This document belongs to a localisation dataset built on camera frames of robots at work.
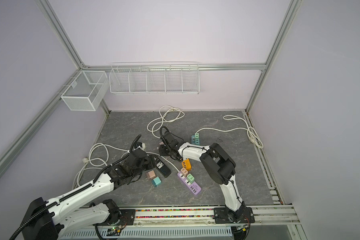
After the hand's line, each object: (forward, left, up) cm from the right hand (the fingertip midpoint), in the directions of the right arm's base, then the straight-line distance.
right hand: (161, 151), depth 94 cm
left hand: (-11, +1, +9) cm, 14 cm away
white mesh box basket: (+33, +51, +23) cm, 65 cm away
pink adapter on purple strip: (-15, -15, +3) cm, 21 cm away
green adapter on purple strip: (-18, -18, +4) cm, 26 cm away
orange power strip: (-8, -16, -1) cm, 18 cm away
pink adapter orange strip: (+6, +1, 0) cm, 6 cm away
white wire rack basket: (+46, -12, +23) cm, 53 cm away
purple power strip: (-22, -20, -1) cm, 30 cm away
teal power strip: (+10, -20, -1) cm, 23 cm away
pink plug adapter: (-15, +5, -1) cm, 15 cm away
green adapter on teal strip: (+9, -23, +4) cm, 25 cm away
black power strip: (-10, -1, -1) cm, 10 cm away
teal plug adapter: (-18, +1, -2) cm, 18 cm away
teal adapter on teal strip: (+5, -23, +3) cm, 24 cm away
